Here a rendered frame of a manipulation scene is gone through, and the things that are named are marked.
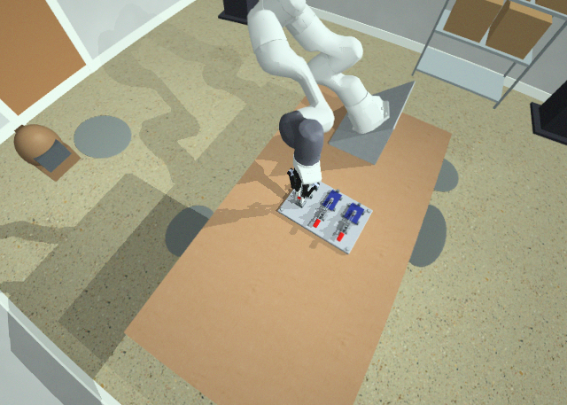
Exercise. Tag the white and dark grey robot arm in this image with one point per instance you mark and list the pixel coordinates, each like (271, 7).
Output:
(303, 129)

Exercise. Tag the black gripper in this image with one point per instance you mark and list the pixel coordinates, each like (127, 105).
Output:
(296, 184)

